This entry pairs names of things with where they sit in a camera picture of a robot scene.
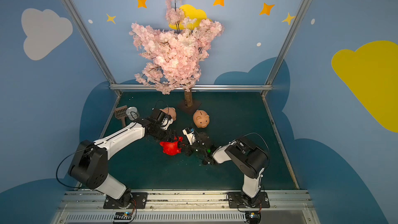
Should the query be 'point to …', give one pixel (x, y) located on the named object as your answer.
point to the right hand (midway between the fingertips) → (181, 142)
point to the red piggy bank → (172, 148)
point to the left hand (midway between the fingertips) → (173, 137)
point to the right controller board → (253, 216)
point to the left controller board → (122, 217)
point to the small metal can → (132, 113)
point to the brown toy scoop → (120, 113)
